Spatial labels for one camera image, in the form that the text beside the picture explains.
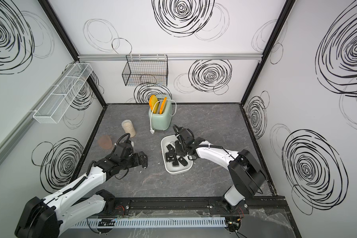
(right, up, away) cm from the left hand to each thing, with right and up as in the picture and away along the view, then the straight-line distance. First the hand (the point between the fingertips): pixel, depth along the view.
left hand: (141, 158), depth 84 cm
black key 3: (+24, -3, +5) cm, 25 cm away
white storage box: (+16, -5, -1) cm, 17 cm away
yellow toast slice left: (+5, +34, +8) cm, 35 cm away
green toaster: (+11, +21, +10) cm, 25 cm away
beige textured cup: (-11, +17, +10) cm, 22 cm away
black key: (+17, +4, +7) cm, 19 cm away
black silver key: (+20, -4, +3) cm, 20 cm away
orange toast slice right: (+11, +31, +12) cm, 36 cm away
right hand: (+22, +5, +3) cm, 23 cm away
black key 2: (+16, -1, +5) cm, 17 cm away
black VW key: (+19, 0, +5) cm, 19 cm away
